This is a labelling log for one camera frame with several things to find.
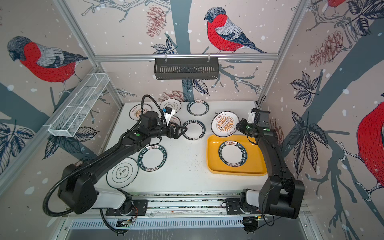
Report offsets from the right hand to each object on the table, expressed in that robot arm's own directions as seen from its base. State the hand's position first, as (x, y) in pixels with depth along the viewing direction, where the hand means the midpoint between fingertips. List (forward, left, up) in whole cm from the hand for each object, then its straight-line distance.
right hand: (236, 125), depth 83 cm
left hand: (-7, +30, +6) cm, 32 cm away
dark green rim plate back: (+32, +24, -19) cm, 45 cm away
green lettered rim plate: (-14, +50, -17) cm, 55 cm away
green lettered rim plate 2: (-8, +1, -19) cm, 21 cm away
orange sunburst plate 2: (+4, +6, -4) cm, 9 cm away
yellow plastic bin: (-14, -12, -21) cm, 28 cm away
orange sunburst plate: (+25, +74, -17) cm, 80 cm away
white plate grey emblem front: (-24, +66, -18) cm, 72 cm away
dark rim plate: (+9, +25, -18) cm, 32 cm away
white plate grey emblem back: (+34, +47, -16) cm, 60 cm away
